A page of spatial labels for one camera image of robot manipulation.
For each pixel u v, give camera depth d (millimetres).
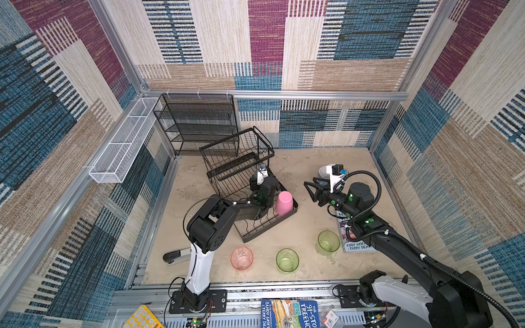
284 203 869
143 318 700
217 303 739
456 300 397
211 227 531
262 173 833
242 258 831
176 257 786
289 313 690
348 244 847
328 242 849
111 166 700
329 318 686
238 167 1060
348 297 732
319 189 682
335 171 652
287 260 818
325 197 674
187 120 1082
